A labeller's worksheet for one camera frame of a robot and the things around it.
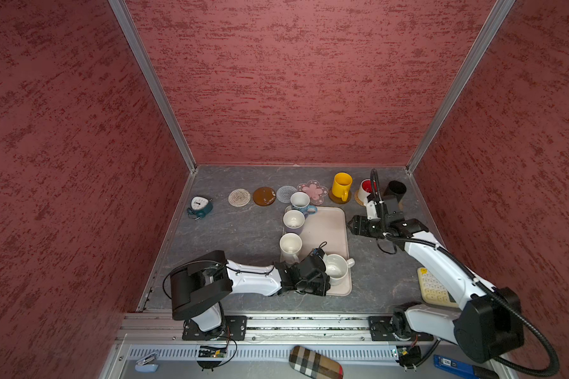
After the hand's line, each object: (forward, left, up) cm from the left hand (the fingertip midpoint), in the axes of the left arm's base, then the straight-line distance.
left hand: (329, 292), depth 79 cm
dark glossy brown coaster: (+43, +26, -2) cm, 51 cm away
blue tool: (-20, -36, +1) cm, 41 cm away
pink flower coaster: (+46, +2, -2) cm, 46 cm away
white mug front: (+9, -3, 0) cm, 9 cm away
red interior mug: (+45, -21, +1) cm, 49 cm away
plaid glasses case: (-20, +6, +1) cm, 21 cm away
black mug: (+41, -32, +6) cm, 53 cm away
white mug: (+17, +14, +1) cm, 22 cm away
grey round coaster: (+45, +17, -2) cm, 49 cm away
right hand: (+19, -10, +9) cm, 24 cm away
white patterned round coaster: (+42, +38, -2) cm, 56 cm away
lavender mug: (+28, +13, +1) cm, 30 cm away
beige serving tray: (+26, -2, -4) cm, 27 cm away
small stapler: (-20, +55, -1) cm, 58 cm away
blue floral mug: (+36, +10, +5) cm, 37 cm away
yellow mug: (+47, -10, +4) cm, 48 cm away
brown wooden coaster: (+40, -8, 0) cm, 41 cm away
